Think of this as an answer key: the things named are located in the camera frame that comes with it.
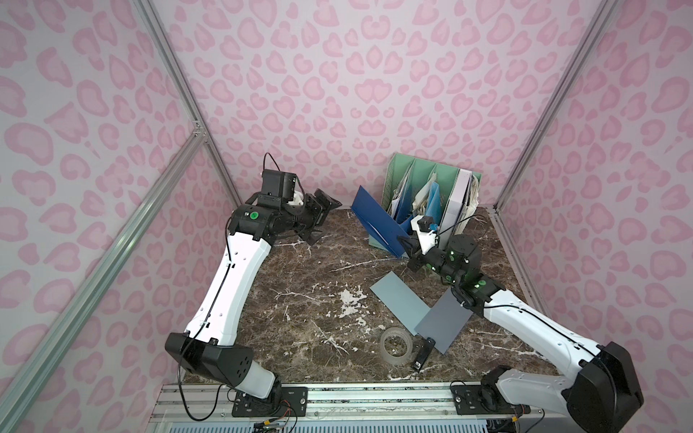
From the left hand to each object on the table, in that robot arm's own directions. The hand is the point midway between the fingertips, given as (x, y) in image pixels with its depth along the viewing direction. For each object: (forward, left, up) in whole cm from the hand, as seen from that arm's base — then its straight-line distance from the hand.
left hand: (338, 209), depth 69 cm
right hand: (-3, -16, -8) cm, 18 cm away
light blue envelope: (-10, -22, -37) cm, 44 cm away
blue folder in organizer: (+14, -30, -13) cm, 36 cm away
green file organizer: (+20, -34, -15) cm, 43 cm away
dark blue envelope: (+4, -11, -10) cm, 16 cm away
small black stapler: (-25, -24, -35) cm, 50 cm away
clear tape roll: (-23, -17, -37) cm, 46 cm away
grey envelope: (-16, -32, -36) cm, 51 cm away
